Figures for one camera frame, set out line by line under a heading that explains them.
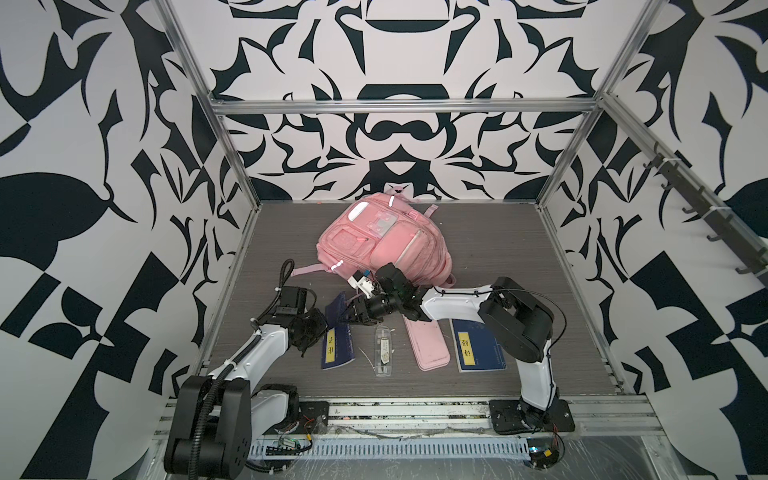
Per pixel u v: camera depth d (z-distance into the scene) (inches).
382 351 32.8
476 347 33.5
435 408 30.0
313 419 28.7
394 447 28.1
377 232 42.0
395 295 28.2
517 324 20.0
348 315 31.6
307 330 29.7
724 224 21.5
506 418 29.0
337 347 32.5
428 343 33.0
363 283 32.1
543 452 28.0
